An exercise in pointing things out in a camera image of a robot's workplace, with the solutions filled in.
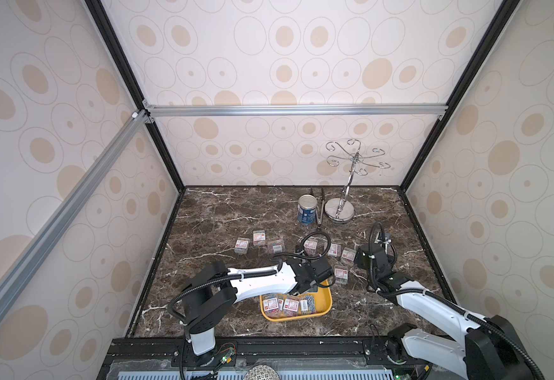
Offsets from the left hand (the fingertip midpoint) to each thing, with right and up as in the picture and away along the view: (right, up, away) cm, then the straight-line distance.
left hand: (309, 283), depth 83 cm
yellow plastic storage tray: (+5, -5, +1) cm, 7 cm away
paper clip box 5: (+17, +8, +10) cm, 21 cm away
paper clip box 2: (-19, +15, +17) cm, 30 cm away
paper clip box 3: (-12, +10, +13) cm, 20 cm away
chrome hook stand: (+18, +26, +25) cm, 40 cm away
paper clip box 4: (+2, +11, +13) cm, 18 cm away
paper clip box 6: (+12, +1, +4) cm, 13 cm away
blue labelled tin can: (+1, +26, +17) cm, 31 cm away
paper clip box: (-26, +11, +14) cm, 32 cm away
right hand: (+27, +10, +4) cm, 29 cm away
